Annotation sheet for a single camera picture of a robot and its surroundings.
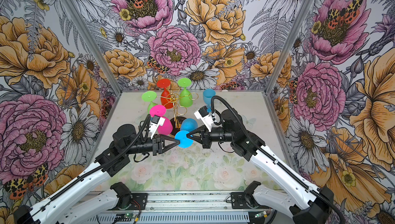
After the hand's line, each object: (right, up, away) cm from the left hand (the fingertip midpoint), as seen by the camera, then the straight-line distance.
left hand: (178, 147), depth 63 cm
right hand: (+4, +3, -1) cm, 5 cm away
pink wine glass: (-10, +14, +8) cm, 19 cm away
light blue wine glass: (+13, +23, +39) cm, 47 cm away
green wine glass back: (+1, +21, +17) cm, 27 cm away
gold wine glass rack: (-5, +20, +15) cm, 26 cm away
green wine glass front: (-17, +21, +15) cm, 31 cm away
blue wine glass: (+3, +8, +8) cm, 12 cm away
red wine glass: (-8, +20, +15) cm, 26 cm away
